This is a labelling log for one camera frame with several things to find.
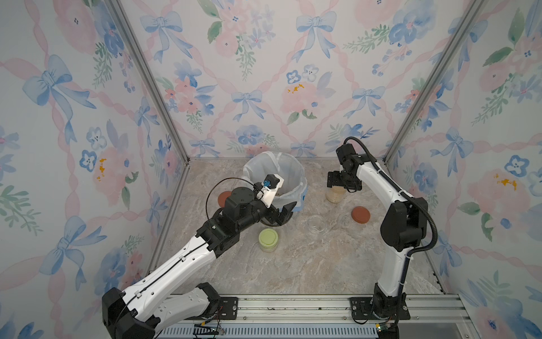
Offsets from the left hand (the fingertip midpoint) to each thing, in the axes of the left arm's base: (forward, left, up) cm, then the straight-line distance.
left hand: (285, 192), depth 67 cm
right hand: (+19, -26, -20) cm, 38 cm away
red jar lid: (+11, -36, -31) cm, 49 cm away
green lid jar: (-4, +6, -26) cm, 27 cm away
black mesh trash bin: (-9, +5, 0) cm, 10 cm away
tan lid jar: (+19, -26, -28) cm, 42 cm away
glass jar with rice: (+5, -15, -30) cm, 34 cm away
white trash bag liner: (+7, -4, -5) cm, 9 cm away
